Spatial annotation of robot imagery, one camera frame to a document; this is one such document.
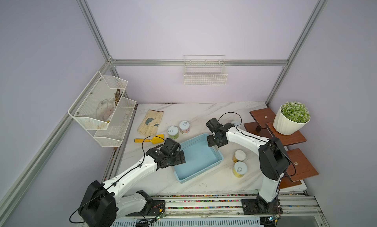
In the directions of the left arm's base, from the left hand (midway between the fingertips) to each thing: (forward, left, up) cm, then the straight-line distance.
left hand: (177, 161), depth 82 cm
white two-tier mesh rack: (+16, +43, +3) cm, 46 cm away
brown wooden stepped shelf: (-6, -63, +7) cm, 64 cm away
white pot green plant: (+9, -55, +27) cm, 62 cm away
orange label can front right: (+4, -36, 0) cm, 37 cm away
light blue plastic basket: (+5, -13, -7) cm, 16 cm away
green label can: (+22, +4, -3) cm, 22 cm away
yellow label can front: (-4, -36, -3) cm, 36 cm away
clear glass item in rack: (+20, +38, +23) cm, 49 cm away
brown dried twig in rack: (+28, +33, +25) cm, 50 cm away
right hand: (+13, -24, -3) cm, 28 cm away
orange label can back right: (+31, -41, -3) cm, 51 cm away
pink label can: (+26, -3, -3) cm, 26 cm away
